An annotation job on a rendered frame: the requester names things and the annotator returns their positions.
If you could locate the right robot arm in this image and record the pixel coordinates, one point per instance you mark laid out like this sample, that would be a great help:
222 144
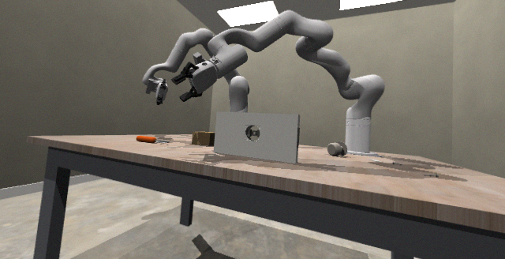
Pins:
238 85

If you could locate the orange-handled screwdriver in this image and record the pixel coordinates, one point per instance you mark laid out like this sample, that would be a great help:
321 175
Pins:
148 139

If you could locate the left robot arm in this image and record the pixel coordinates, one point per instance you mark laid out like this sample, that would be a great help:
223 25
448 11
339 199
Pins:
315 35

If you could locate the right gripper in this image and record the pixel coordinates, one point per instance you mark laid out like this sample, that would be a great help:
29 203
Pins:
160 94

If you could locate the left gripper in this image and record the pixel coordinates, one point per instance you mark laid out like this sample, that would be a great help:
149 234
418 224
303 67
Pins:
202 76

